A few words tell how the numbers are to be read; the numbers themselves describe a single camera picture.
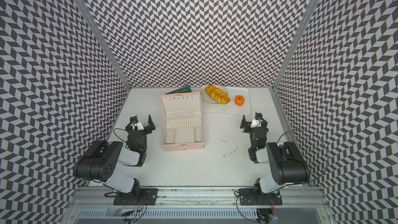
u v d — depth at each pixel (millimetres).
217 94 1083
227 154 867
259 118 745
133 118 738
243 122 823
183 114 929
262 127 787
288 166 445
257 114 750
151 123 827
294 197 745
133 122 733
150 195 725
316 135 789
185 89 1156
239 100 1049
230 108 1057
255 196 668
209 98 1130
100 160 455
